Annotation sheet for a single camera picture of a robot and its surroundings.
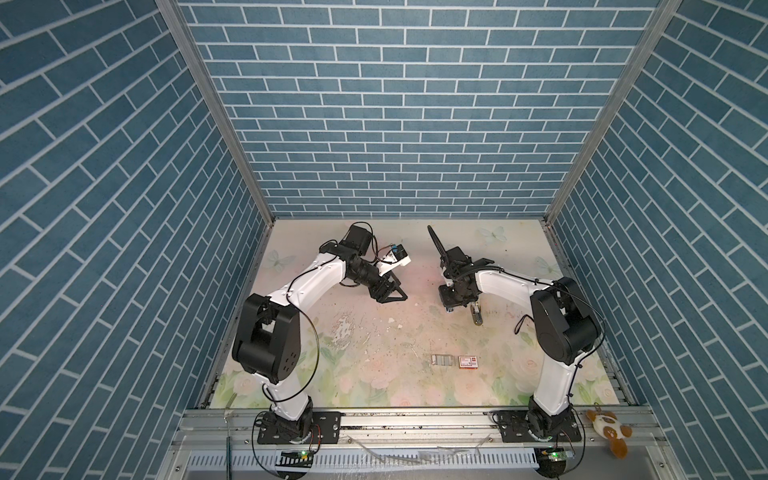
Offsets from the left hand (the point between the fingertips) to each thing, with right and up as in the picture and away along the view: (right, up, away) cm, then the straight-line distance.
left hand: (399, 288), depth 83 cm
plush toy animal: (+50, -32, -12) cm, 61 cm away
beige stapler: (+25, -10, +10) cm, 29 cm away
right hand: (+14, -5, +13) cm, 20 cm away
